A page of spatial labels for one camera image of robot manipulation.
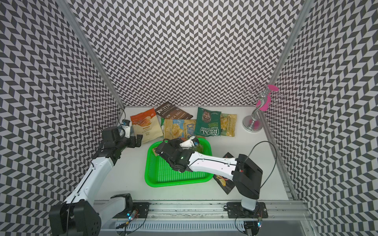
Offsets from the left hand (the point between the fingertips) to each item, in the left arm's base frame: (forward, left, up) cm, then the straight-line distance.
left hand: (133, 135), depth 84 cm
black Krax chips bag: (-22, -53, -15) cm, 60 cm away
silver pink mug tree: (+18, -77, +9) cm, 80 cm away
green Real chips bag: (+19, -45, -13) cm, 50 cm away
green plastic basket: (-16, -14, -15) cm, 27 cm away
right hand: (-4, -24, +2) cm, 25 cm away
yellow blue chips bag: (+15, -22, -13) cm, 29 cm away
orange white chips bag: (+19, 0, -12) cm, 22 cm away
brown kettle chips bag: (+30, -15, -12) cm, 35 cm away
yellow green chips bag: (+18, -59, -13) cm, 63 cm away
